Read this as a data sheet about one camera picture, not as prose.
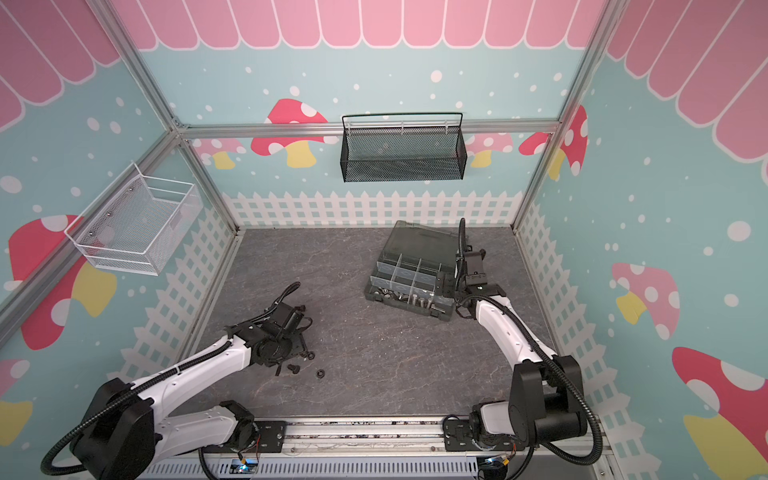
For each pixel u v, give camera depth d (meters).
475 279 0.67
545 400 0.42
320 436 0.76
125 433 0.40
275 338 0.64
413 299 0.97
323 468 0.71
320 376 0.85
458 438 0.74
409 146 0.93
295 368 0.85
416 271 1.02
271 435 0.75
